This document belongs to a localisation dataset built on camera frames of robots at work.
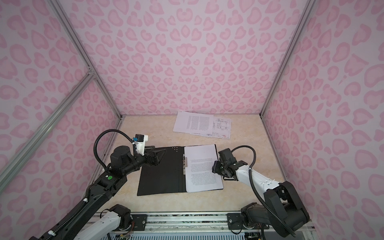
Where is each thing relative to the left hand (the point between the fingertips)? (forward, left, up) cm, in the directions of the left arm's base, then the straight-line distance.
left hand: (160, 147), depth 73 cm
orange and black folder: (-1, -9, -24) cm, 26 cm away
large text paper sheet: (-6, -19, -24) cm, 31 cm away
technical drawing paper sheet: (+32, -37, -26) cm, 55 cm away
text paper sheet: (+38, -15, -26) cm, 49 cm away
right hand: (-2, -28, -21) cm, 35 cm away
